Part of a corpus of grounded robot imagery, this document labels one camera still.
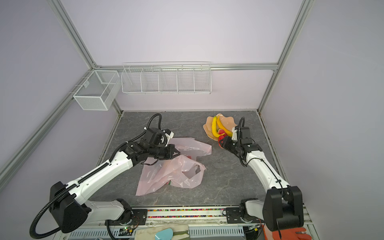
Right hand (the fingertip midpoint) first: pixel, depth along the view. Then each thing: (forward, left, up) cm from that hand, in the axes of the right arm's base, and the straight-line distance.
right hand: (222, 141), depth 86 cm
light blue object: (-43, +30, -12) cm, 53 cm away
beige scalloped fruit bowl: (+23, -9, -10) cm, 27 cm away
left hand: (-12, +23, +6) cm, 26 cm away
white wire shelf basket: (+40, +32, +16) cm, 54 cm away
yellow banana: (+22, -3, -11) cm, 25 cm away
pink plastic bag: (-20, +21, +5) cm, 29 cm away
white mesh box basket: (+31, +79, +12) cm, 86 cm away
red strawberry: (+6, -1, -6) cm, 8 cm away
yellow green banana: (+18, +2, -11) cm, 21 cm away
